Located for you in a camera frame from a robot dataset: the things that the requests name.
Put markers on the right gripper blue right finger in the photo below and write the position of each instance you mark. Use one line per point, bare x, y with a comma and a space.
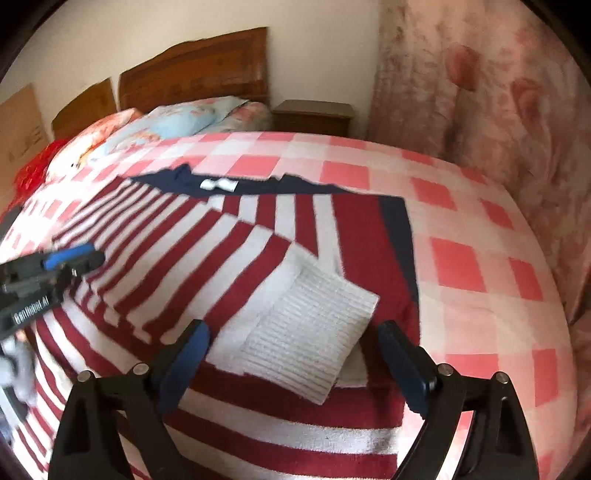
498, 445

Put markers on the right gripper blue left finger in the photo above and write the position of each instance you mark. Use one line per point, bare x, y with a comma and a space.
87, 444

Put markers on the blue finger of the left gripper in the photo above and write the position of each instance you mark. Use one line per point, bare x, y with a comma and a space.
81, 259

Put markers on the red white striped sweater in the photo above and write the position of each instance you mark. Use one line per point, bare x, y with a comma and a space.
293, 280

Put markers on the grey gloved left hand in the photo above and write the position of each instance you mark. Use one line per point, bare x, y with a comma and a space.
18, 368

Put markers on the red patterned bedsheet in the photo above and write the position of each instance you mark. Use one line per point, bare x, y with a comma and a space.
30, 177

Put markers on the orange floral pillow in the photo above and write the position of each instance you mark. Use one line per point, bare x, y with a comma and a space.
76, 151

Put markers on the light wooden louvered door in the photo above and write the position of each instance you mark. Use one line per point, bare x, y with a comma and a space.
23, 136

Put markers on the pink checkered bed blanket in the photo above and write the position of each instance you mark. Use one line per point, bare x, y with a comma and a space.
487, 301

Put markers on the small wooden headboard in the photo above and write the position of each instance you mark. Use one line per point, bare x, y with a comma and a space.
93, 104

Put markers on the light blue floral pillow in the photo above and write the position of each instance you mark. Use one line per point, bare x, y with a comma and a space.
172, 121

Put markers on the pink floral pillow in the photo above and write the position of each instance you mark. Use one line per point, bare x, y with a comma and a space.
251, 116

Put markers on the large wooden headboard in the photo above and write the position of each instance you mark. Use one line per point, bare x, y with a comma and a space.
233, 64

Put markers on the dark wooden nightstand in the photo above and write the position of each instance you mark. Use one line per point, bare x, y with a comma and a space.
314, 117

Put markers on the floral pink curtain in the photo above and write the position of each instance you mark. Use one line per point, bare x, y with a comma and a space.
488, 86

